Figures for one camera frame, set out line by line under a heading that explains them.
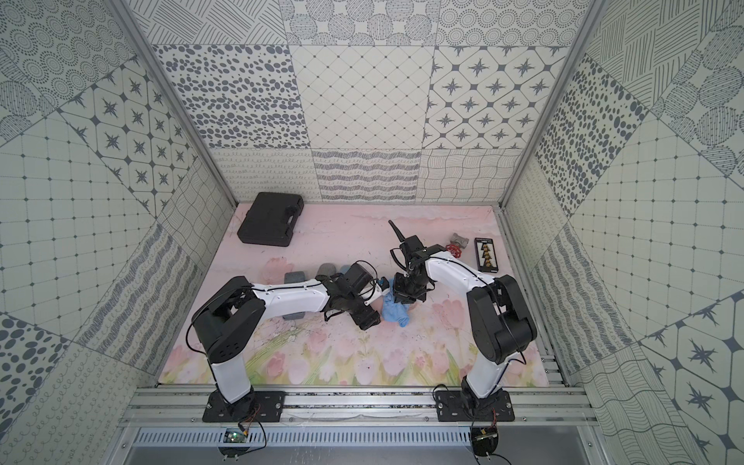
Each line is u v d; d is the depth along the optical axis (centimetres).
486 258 104
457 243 104
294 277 96
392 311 86
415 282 76
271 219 109
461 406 73
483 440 73
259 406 73
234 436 71
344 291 71
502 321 47
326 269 98
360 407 76
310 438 70
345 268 100
